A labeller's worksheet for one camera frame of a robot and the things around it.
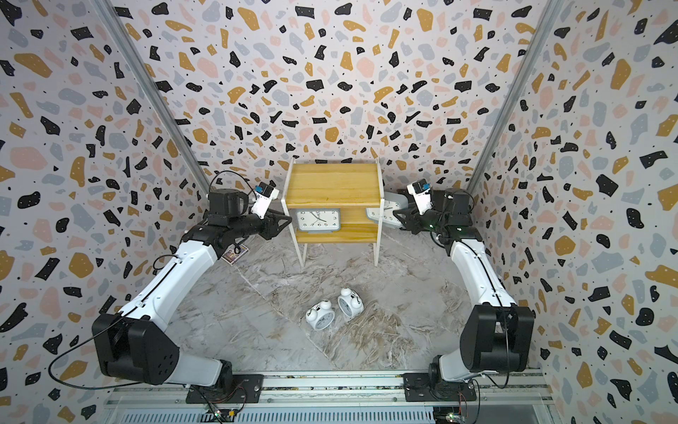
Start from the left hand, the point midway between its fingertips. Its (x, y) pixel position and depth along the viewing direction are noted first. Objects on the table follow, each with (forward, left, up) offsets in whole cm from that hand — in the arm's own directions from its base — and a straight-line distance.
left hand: (286, 215), depth 79 cm
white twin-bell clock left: (-23, -10, -20) cm, 32 cm away
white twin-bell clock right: (-19, -19, -19) cm, 33 cm away
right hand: (+2, -35, 0) cm, 35 cm away
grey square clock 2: (+2, -32, +3) cm, 32 cm away
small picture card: (-14, +11, +1) cm, 18 cm away
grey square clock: (+4, -9, -7) cm, 12 cm away
